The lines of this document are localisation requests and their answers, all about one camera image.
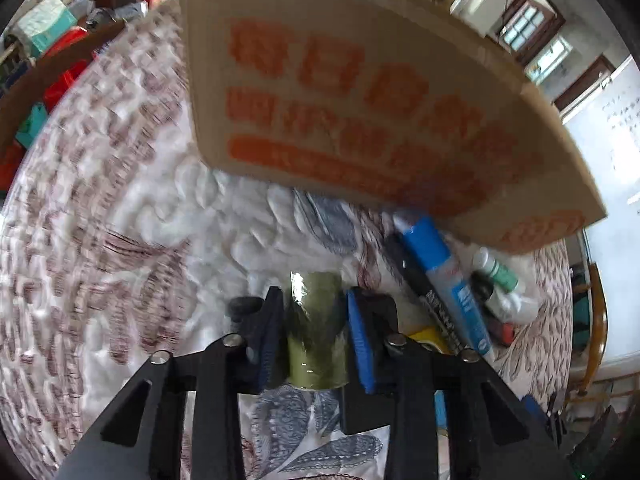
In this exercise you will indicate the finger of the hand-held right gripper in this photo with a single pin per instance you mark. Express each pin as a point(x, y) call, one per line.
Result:
point(532, 406)

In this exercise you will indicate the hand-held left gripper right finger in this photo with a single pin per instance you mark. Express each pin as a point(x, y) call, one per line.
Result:
point(361, 345)

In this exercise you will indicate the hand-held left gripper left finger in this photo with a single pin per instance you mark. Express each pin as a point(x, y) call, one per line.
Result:
point(272, 345)

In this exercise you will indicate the green cylindrical can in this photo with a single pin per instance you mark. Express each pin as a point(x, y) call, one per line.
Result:
point(315, 340)

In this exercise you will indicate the printed cardboard box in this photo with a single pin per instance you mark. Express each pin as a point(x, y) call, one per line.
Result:
point(350, 110)

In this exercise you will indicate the small yellow object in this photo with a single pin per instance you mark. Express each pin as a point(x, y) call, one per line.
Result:
point(430, 337)

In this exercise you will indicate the small red object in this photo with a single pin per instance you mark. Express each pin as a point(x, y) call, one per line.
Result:
point(502, 332)

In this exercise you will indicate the black marker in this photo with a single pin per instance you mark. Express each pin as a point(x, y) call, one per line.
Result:
point(425, 292)

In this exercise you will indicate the blue glue tube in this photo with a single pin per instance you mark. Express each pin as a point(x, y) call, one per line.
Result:
point(440, 270)

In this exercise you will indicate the white bottle with green label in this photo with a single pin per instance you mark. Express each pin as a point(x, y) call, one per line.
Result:
point(495, 270)

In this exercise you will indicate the whiteboard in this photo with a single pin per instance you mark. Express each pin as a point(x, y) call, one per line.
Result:
point(615, 170)

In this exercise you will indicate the red plastic bin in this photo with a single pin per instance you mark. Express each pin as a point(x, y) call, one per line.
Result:
point(65, 75)

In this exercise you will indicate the curved-back wooden chair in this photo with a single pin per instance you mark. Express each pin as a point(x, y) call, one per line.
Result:
point(30, 80)

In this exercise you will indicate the brown wooden door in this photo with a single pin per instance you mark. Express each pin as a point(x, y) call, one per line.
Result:
point(530, 20)

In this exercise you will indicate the teal storage box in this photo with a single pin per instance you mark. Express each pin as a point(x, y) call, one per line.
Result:
point(42, 25)

